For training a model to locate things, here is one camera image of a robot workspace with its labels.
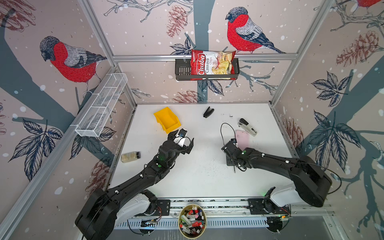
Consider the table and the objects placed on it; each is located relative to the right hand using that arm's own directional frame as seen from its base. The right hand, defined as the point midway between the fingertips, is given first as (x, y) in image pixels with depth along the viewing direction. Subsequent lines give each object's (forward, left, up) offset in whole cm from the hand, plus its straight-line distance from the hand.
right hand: (230, 161), depth 88 cm
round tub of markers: (-32, +20, +8) cm, 38 cm away
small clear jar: (-1, +60, +5) cm, 60 cm away
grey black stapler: (+26, -13, +2) cm, 29 cm away
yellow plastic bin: (+30, +43, +2) cm, 53 cm away
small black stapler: (+39, +13, +1) cm, 41 cm away
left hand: (+5, +26, +20) cm, 34 cm away
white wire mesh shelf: (+4, +70, +33) cm, 77 cm away
